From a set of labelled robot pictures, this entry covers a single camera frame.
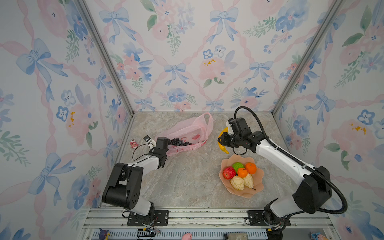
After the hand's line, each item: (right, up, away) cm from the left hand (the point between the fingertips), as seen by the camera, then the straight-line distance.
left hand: (159, 144), depth 94 cm
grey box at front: (+41, -38, -28) cm, 62 cm away
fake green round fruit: (+46, -11, -9) cm, 48 cm away
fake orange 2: (+48, -14, -14) cm, 52 cm away
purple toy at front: (-18, -36, -28) cm, 50 cm away
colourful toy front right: (+78, -39, -26) cm, 91 cm away
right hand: (+36, +4, -11) cm, 37 cm away
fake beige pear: (+51, -18, -14) cm, 56 cm away
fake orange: (+53, -12, -12) cm, 56 cm away
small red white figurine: (-18, 0, +3) cm, 18 cm away
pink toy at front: (+19, -39, -26) cm, 51 cm away
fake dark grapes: (+11, +1, +3) cm, 11 cm away
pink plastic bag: (+23, +9, 0) cm, 24 cm away
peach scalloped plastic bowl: (+50, -24, -14) cm, 58 cm away
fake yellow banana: (+37, 0, -14) cm, 40 cm away
